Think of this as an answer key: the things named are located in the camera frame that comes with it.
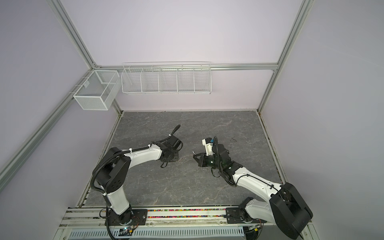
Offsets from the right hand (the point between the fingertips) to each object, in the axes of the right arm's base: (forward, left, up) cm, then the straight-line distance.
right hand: (193, 157), depth 80 cm
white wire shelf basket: (+50, +20, +17) cm, 56 cm away
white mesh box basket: (+43, +65, +12) cm, 79 cm away
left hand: (+5, +13, -12) cm, 19 cm away
